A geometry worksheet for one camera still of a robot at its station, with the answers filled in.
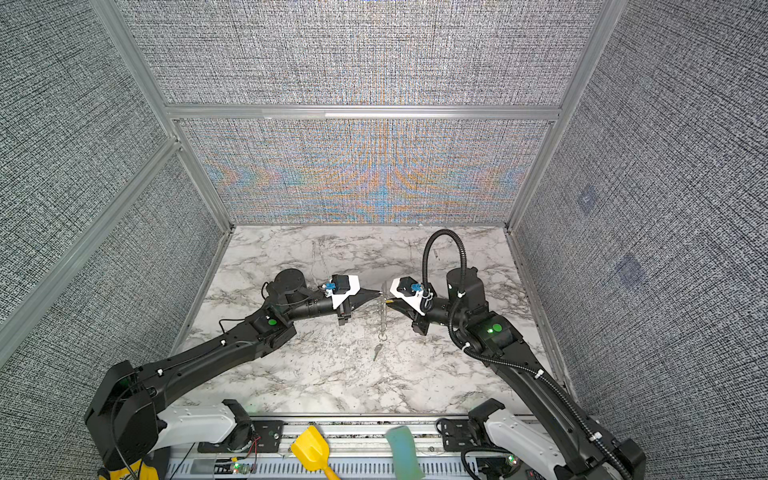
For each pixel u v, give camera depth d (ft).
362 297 1.89
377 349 2.46
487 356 1.62
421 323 2.05
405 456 2.31
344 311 1.99
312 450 2.35
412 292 1.86
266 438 2.40
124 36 2.39
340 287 1.79
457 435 2.40
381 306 2.26
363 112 2.94
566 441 1.34
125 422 1.29
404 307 2.06
